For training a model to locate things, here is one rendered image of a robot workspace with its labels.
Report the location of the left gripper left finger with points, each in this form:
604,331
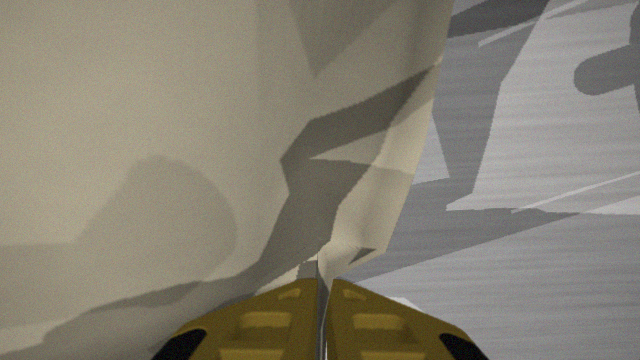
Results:
280,324

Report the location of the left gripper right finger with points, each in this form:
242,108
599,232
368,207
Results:
364,325

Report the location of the cream pillow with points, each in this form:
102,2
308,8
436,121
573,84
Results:
163,159

